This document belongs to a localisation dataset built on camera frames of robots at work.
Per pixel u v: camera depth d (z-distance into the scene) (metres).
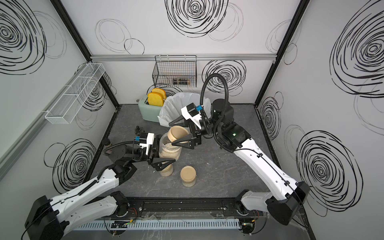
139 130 0.91
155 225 0.96
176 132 0.54
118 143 0.47
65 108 0.72
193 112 0.44
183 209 0.75
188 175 0.74
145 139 0.50
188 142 0.48
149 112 1.02
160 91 0.98
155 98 0.96
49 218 0.39
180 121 0.53
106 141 0.88
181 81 0.88
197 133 0.47
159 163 0.52
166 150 0.50
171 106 0.87
